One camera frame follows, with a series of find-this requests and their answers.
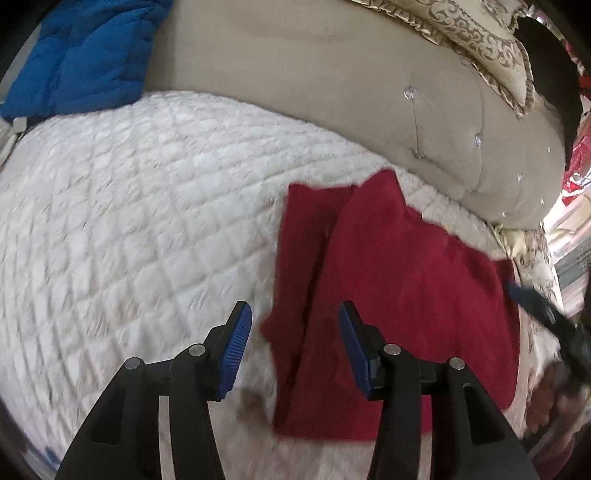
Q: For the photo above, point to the hanging red clothes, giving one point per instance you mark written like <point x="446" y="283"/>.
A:
<point x="579" y="161"/>

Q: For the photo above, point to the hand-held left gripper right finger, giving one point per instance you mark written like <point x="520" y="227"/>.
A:
<point x="358" y="355"/>

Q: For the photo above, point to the beige tufted sofa backrest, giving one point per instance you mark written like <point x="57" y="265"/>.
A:
<point x="300" y="69"/>

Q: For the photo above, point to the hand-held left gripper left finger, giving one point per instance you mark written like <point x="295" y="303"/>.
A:
<point x="235" y="350"/>

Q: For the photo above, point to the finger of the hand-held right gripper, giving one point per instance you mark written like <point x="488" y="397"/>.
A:
<point x="531" y="300"/>

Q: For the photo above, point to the red sweater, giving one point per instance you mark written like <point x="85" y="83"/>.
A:
<point x="397" y="286"/>

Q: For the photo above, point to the white quilted sofa cover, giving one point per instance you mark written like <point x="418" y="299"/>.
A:
<point x="138" y="221"/>

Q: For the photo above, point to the small white tag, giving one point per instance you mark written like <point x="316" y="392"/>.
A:
<point x="21" y="125"/>

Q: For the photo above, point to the cream embroidered pillow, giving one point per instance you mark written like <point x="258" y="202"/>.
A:
<point x="7" y="143"/>

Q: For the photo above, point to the blue quilted cushion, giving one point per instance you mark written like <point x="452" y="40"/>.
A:
<point x="78" y="60"/>

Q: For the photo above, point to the black cloth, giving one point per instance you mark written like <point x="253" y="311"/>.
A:
<point x="554" y="74"/>

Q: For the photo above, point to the floral armrest cover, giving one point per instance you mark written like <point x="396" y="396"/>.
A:
<point x="535" y="263"/>

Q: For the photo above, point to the ornate beige ruffled pillow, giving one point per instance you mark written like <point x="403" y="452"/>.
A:
<point x="466" y="32"/>

